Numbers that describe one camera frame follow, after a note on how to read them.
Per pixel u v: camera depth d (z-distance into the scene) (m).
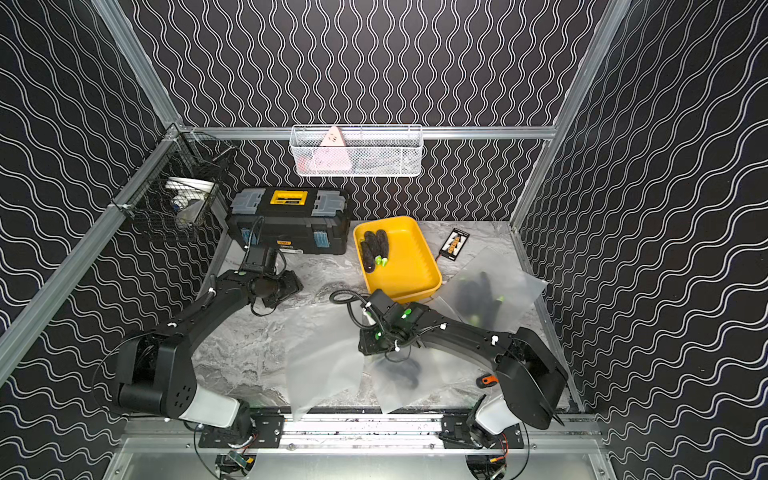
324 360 0.84
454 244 1.12
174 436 0.75
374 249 1.09
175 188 0.80
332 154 0.90
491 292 0.98
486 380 0.80
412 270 1.07
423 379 0.82
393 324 0.62
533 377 0.41
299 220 0.98
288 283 0.81
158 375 0.43
